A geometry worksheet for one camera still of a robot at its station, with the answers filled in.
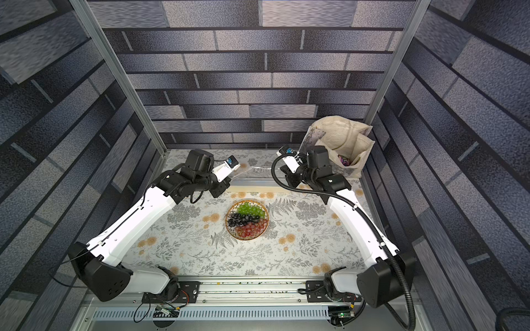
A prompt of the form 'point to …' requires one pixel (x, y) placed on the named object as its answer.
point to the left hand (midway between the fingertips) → (229, 176)
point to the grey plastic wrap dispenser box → (254, 181)
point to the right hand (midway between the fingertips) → (282, 165)
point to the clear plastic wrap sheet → (253, 167)
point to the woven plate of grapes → (247, 219)
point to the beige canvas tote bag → (348, 142)
